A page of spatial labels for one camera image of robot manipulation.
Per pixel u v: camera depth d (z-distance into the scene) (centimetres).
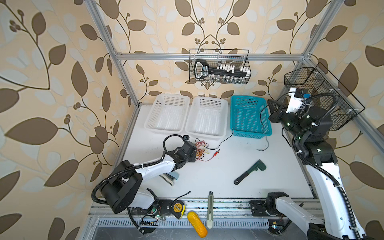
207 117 112
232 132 93
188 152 68
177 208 72
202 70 85
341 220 36
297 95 49
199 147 93
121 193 43
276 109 56
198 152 91
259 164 87
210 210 73
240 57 91
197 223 67
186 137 80
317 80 79
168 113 115
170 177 83
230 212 74
